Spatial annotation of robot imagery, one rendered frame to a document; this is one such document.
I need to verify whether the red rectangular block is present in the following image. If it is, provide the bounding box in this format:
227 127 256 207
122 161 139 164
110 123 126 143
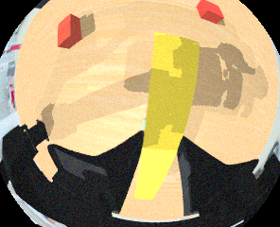
58 14 82 49

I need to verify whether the yellow bar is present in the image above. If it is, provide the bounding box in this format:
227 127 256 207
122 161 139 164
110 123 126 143
135 33 200 200

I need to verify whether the small red block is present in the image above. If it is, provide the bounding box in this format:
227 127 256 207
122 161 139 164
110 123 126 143
196 0 224 24

